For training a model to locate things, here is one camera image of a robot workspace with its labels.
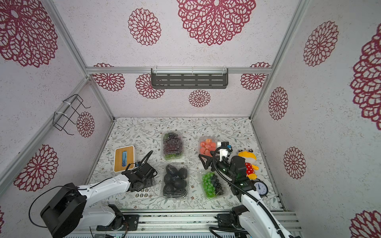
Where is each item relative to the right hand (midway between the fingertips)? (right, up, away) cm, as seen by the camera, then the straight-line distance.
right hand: (204, 153), depth 75 cm
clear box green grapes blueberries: (+6, -19, +6) cm, 21 cm away
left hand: (-33, -20, +13) cm, 41 cm away
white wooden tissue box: (-50, -5, +19) cm, 54 cm away
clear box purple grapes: (-19, +2, +20) cm, 28 cm away
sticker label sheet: (-33, -24, +9) cm, 42 cm away
